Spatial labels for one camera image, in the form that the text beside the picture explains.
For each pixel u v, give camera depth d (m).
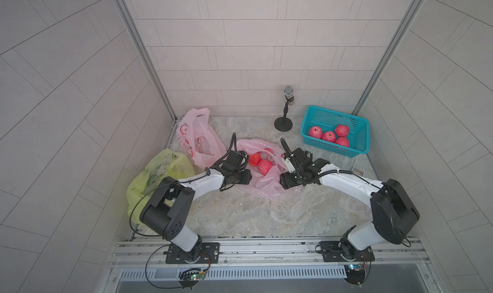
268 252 0.73
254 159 0.91
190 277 0.68
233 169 0.70
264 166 0.89
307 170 0.63
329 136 0.99
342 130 1.04
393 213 0.43
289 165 0.70
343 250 0.65
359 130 1.07
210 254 0.71
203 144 1.03
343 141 0.99
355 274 0.68
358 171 0.91
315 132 1.02
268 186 0.81
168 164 0.91
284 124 1.12
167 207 0.45
